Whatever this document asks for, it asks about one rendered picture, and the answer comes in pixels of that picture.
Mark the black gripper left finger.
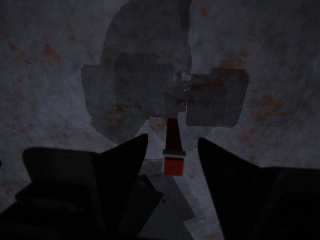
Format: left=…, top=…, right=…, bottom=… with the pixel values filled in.
left=22, top=133, right=148, bottom=233

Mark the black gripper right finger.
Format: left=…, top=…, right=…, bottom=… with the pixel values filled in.
left=198, top=137, right=320, bottom=240

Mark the dark grey flat panel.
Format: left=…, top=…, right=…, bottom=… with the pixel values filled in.
left=117, top=174, right=194, bottom=240

